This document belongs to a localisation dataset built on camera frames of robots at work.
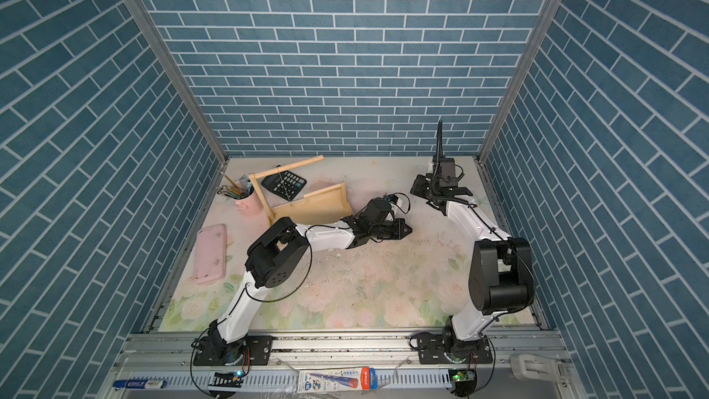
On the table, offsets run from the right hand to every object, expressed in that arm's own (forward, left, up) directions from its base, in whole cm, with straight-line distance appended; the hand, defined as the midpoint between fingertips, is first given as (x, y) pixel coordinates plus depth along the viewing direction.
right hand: (418, 183), depth 93 cm
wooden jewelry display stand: (-3, +32, -13) cm, 35 cm away
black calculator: (+7, +51, -13) cm, 53 cm away
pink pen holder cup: (-8, +59, -8) cm, 60 cm away
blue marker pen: (-60, +70, -14) cm, 93 cm away
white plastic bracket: (-48, -30, -14) cm, 58 cm away
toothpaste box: (-55, +19, -15) cm, 60 cm away
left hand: (-14, -1, -9) cm, 17 cm away
